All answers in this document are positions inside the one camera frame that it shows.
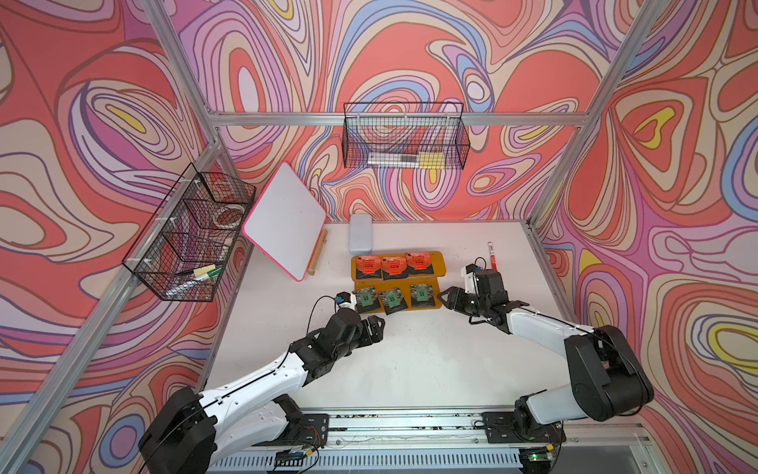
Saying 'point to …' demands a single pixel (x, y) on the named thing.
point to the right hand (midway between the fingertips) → (445, 304)
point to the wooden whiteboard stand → (318, 252)
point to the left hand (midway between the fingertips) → (379, 326)
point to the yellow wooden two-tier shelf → (397, 283)
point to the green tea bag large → (366, 299)
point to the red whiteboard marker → (493, 259)
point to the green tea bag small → (393, 300)
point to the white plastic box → (360, 234)
